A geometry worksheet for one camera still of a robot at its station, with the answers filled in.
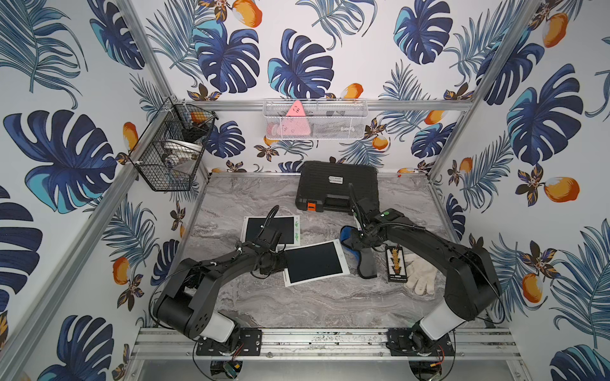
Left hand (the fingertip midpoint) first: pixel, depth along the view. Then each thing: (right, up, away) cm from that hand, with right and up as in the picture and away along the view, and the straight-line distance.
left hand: (284, 266), depth 90 cm
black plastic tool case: (+16, +32, +19) cm, 40 cm away
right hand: (+28, +10, -1) cm, 30 cm away
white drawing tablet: (+11, +1, +3) cm, 12 cm away
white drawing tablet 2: (+1, +13, +13) cm, 19 cm away
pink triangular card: (+4, +54, 0) cm, 54 cm away
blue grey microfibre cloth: (+30, +1, -4) cm, 31 cm away
